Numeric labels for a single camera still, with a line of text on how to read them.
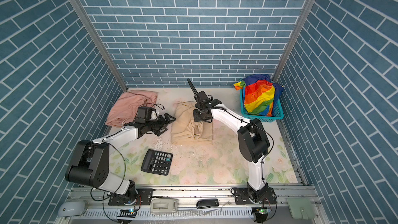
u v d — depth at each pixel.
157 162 0.83
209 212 0.71
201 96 0.73
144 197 0.73
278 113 0.98
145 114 0.72
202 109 0.66
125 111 1.03
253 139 0.51
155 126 0.79
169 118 0.82
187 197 0.75
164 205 0.70
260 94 1.05
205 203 0.69
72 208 0.65
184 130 0.95
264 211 0.71
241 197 0.74
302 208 0.71
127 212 0.72
